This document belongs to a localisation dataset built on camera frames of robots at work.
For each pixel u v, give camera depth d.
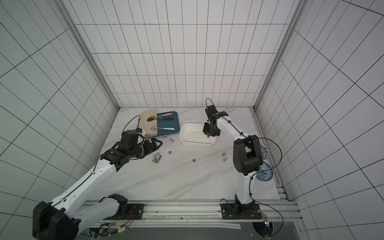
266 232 0.67
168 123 1.10
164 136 1.01
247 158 0.51
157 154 0.92
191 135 1.01
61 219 0.37
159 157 0.92
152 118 1.11
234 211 0.73
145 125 1.08
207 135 0.92
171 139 1.00
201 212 0.75
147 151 0.70
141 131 0.75
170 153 0.92
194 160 0.90
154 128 1.07
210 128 0.80
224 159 0.92
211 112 0.75
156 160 0.90
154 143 0.71
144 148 0.69
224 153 0.93
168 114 1.15
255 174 0.54
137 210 0.72
